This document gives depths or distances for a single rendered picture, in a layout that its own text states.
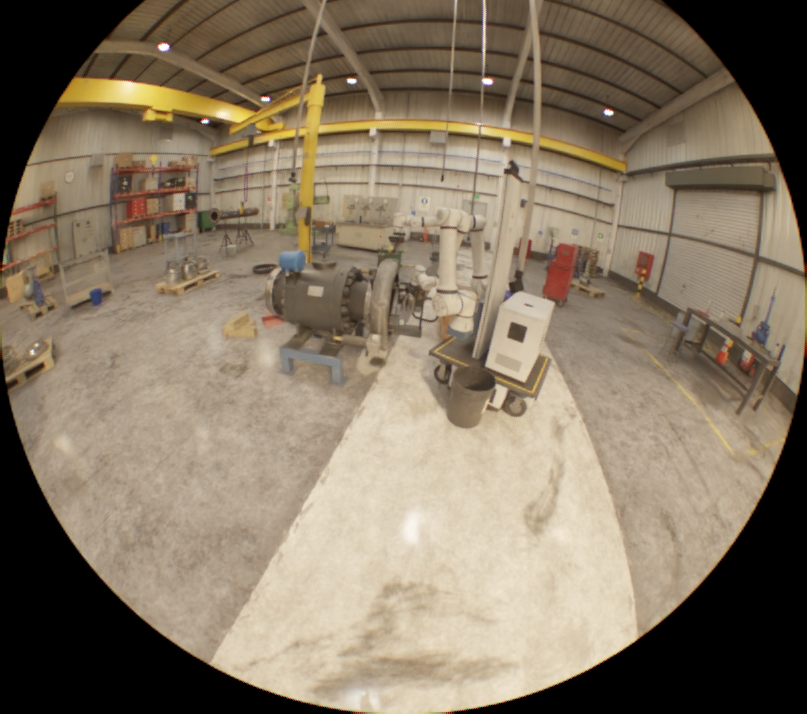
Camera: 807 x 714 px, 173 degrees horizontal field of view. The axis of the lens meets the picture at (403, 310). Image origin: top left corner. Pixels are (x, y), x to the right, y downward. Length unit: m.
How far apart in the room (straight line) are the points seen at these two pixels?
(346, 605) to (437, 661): 0.47
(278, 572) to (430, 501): 0.88
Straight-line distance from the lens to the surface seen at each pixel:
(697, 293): 9.86
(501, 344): 1.94
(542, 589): 1.60
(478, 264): 2.46
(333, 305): 2.06
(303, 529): 1.52
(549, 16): 9.82
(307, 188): 5.60
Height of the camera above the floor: 1.39
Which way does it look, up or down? 22 degrees down
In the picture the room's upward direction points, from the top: 5 degrees clockwise
